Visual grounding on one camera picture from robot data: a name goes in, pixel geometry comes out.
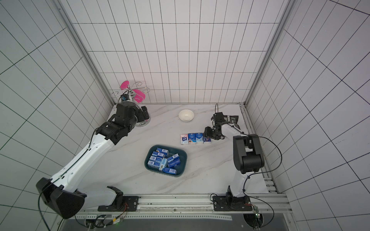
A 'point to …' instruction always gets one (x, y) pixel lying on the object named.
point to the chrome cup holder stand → (130, 91)
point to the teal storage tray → (170, 160)
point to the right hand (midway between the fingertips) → (202, 133)
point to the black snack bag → (234, 119)
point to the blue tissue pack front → (170, 171)
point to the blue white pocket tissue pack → (199, 137)
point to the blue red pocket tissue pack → (207, 140)
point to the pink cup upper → (124, 84)
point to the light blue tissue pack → (163, 164)
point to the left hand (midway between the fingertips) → (138, 113)
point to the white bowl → (186, 115)
